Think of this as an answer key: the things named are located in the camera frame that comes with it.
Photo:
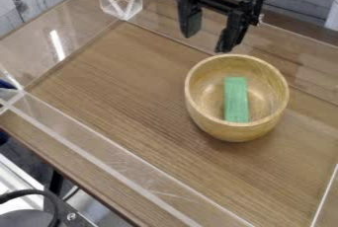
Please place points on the light wooden bowl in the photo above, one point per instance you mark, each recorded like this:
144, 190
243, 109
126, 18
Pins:
267, 91

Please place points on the green rectangular block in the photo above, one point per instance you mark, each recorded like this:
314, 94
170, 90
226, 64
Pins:
236, 108

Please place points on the clear acrylic tray wall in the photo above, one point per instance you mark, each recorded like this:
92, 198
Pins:
138, 190

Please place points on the clear acrylic corner bracket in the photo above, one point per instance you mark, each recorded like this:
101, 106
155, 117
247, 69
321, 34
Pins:
122, 9

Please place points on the black metal bracket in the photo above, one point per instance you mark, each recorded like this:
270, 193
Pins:
68, 215

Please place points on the black table leg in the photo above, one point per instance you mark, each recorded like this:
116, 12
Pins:
56, 183

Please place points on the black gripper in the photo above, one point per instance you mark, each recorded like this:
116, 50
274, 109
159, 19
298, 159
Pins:
248, 14

